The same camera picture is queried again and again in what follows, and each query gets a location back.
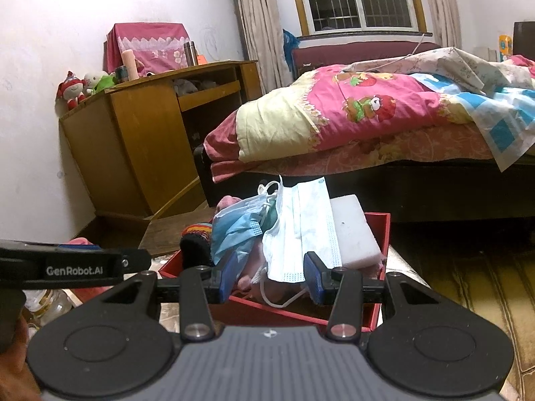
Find blue white patterned sheet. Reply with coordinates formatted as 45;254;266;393
344;47;534;171

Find white face mask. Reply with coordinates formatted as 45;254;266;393
256;175;344;309

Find pink floral quilt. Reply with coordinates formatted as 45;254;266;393
203;53;535;184

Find red lid plastic jar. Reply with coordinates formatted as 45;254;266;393
63;237;110;303

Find clear lid glass jar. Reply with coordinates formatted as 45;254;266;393
24;290;73;327

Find right beige curtain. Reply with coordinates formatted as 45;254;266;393
428;0;461;48

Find brown cardboard sheet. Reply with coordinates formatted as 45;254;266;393
139;206;215;257

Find white plush toy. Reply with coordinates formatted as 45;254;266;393
83;71;106;97

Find pink cloth covered box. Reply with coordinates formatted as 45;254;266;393
103;23;190;76

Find beige curtain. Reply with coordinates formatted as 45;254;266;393
237;0;292;93
428;0;461;48

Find red white plush doll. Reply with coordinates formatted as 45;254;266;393
55;71;86;111

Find left beige curtain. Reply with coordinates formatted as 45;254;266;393
237;0;292;93

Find wooden corner cabinet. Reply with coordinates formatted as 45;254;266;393
60;61;262;220

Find rainbow striped knit hat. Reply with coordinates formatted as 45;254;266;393
180;223;214;270

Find red storage box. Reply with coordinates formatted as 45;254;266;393
157;211;392;333

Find dark wooden bed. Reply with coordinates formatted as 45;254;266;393
194;20;535;227

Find pink pig plush teal dress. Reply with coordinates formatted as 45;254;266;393
215;194;307;302

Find blue face mask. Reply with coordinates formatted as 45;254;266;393
210;193;278;265

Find window with security bars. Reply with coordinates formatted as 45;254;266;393
295;0;428;36

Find colourful toy on nightstand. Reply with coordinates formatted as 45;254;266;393
499;34;512;61

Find metal thermos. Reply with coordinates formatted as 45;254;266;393
183;41;199;67

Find blue bag by curtain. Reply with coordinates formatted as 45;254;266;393
283;29;300;73

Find white foam sponge block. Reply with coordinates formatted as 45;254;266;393
330;194;383;270

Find green plush toy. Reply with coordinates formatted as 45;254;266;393
93;74;117;93

